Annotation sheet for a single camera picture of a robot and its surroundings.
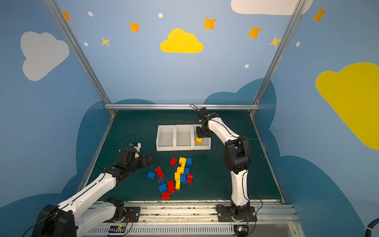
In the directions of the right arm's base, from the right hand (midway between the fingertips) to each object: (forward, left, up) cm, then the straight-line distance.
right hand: (203, 134), depth 97 cm
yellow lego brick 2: (-22, +13, -8) cm, 27 cm away
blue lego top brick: (-18, +8, -7) cm, 20 cm away
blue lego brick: (-27, +30, -7) cm, 41 cm away
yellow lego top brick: (-17, +13, -7) cm, 22 cm away
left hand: (-18, +33, 0) cm, 38 cm away
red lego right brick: (-27, +7, -8) cm, 29 cm away
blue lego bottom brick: (-33, +22, -8) cm, 41 cm away
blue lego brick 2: (-23, +9, -8) cm, 26 cm away
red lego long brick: (-25, +26, -7) cm, 37 cm away
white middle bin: (+2, +14, -8) cm, 16 cm away
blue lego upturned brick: (-30, +24, -8) cm, 39 cm away
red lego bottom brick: (-37, +20, -10) cm, 43 cm away
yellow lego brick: (-2, +3, -4) cm, 6 cm away
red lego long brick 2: (-34, +17, -7) cm, 38 cm away
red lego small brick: (-17, +19, -9) cm, 26 cm away
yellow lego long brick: (-27, +15, -7) cm, 31 cm away
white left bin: (0, +27, -9) cm, 28 cm away
